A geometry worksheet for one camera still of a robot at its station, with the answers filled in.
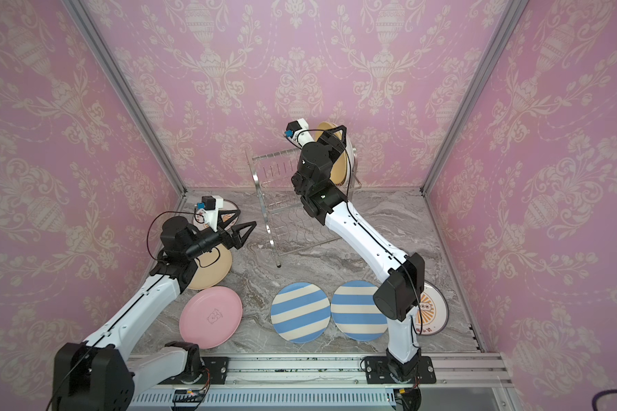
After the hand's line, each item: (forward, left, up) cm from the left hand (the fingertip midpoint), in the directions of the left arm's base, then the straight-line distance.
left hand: (248, 220), depth 75 cm
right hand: (+12, -28, +22) cm, 37 cm away
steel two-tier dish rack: (+16, -9, -24) cm, 30 cm away
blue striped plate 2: (-18, -33, -24) cm, 44 cm away
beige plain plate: (-12, +9, -5) cm, 16 cm away
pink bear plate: (-19, +14, -28) cm, 36 cm away
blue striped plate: (-17, -15, -28) cm, 36 cm away
